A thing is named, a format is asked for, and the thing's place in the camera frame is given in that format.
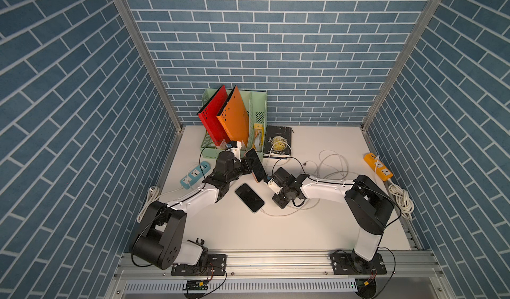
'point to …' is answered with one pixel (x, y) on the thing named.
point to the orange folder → (234, 118)
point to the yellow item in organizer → (258, 137)
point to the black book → (277, 142)
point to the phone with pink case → (255, 164)
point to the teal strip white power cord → (153, 196)
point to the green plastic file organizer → (208, 146)
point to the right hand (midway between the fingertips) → (278, 198)
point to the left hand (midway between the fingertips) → (260, 159)
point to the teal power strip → (194, 177)
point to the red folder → (208, 113)
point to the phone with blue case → (250, 197)
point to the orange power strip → (381, 169)
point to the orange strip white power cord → (404, 203)
